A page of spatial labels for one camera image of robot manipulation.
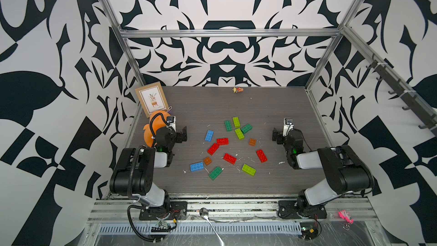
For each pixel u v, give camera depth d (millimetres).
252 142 939
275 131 877
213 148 911
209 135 963
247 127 991
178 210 733
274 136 885
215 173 830
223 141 938
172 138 808
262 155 888
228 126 993
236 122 1020
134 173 424
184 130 861
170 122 807
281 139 856
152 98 1018
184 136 869
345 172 459
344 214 727
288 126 801
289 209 745
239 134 965
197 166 851
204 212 745
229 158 873
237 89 1156
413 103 551
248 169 846
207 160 871
